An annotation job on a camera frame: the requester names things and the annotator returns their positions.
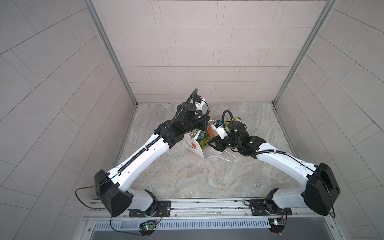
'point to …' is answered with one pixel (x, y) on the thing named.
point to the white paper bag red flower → (191, 141)
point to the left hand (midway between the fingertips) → (214, 116)
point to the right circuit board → (277, 225)
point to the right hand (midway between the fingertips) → (210, 142)
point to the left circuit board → (147, 226)
